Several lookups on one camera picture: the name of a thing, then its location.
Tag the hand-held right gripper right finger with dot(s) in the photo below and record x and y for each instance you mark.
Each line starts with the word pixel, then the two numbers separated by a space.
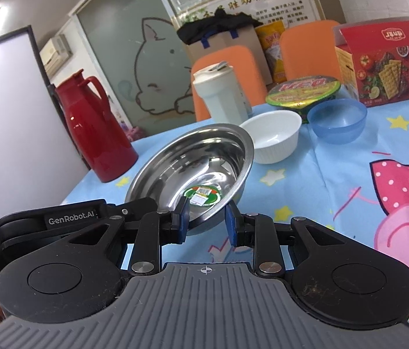
pixel 230 225

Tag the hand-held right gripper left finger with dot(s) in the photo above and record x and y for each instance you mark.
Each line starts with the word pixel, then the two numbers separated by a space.
pixel 184 221

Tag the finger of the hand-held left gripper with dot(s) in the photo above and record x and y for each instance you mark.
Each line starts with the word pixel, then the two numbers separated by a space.
pixel 137 206

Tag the stainless steel bowl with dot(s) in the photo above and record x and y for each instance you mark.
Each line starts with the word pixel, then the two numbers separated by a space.
pixel 190 160

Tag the white ceramic bowl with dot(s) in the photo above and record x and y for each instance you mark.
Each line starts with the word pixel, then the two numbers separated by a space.
pixel 273 145

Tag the blue plastic bowl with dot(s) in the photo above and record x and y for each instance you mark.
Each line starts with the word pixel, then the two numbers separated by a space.
pixel 335 127

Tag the red thermos jug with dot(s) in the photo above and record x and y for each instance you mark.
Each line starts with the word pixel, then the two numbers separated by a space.
pixel 92 134

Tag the black framed whiteboard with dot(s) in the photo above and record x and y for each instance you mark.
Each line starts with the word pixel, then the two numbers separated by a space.
pixel 15 116

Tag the blue cartoon pig tablecloth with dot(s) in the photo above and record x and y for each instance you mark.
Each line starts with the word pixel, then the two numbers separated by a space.
pixel 335 189

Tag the white travel mug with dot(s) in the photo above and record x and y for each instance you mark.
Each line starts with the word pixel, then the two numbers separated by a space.
pixel 219 98

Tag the frosted glass cat panel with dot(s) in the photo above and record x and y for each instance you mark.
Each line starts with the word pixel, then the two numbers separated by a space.
pixel 135 61

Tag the green instant noodle bowl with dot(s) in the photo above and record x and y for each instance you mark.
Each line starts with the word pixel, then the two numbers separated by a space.
pixel 299 89

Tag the orange chair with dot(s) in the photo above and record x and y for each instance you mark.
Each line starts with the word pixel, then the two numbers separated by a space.
pixel 309 51
pixel 248 65

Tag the white air conditioner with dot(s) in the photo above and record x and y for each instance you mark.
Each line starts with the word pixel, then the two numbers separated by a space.
pixel 54 52

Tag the yellow snack bag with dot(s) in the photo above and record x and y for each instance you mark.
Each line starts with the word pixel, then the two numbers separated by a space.
pixel 271 43

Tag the red cracker box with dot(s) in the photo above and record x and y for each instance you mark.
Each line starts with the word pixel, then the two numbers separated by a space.
pixel 389 72

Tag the calligraphy wall poster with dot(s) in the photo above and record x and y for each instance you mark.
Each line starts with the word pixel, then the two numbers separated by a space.
pixel 284 7

